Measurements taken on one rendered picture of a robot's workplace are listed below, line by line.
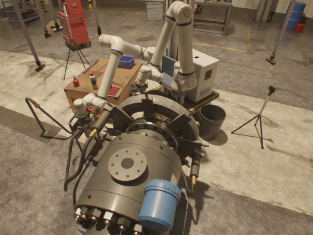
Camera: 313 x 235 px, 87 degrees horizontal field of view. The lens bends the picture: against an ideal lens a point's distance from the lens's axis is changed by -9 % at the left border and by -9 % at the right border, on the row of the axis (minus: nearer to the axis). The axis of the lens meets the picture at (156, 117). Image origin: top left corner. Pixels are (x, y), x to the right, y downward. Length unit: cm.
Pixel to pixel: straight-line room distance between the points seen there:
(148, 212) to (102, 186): 34
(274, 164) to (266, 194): 44
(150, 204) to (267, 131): 231
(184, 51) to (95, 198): 124
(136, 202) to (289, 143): 230
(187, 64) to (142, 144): 84
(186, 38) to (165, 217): 125
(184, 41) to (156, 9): 603
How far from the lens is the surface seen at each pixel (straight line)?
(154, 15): 756
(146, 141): 116
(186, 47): 157
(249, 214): 206
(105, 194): 100
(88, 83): 266
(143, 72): 158
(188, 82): 170
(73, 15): 502
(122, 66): 289
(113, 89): 240
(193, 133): 143
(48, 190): 225
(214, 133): 231
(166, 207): 80
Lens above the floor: 177
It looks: 42 degrees down
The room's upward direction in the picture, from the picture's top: straight up
